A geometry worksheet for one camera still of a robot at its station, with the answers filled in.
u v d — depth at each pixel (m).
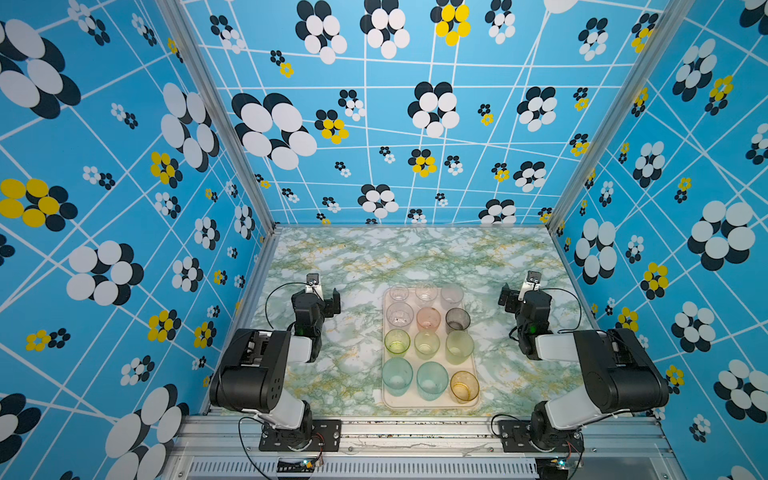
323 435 0.74
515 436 0.72
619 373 0.46
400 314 0.90
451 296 0.98
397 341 0.89
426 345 0.89
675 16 0.68
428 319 0.92
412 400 0.80
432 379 0.80
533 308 0.71
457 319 0.91
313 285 0.79
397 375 0.82
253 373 0.46
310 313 0.71
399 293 0.97
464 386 0.81
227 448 0.75
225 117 0.88
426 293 0.99
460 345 0.87
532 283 0.79
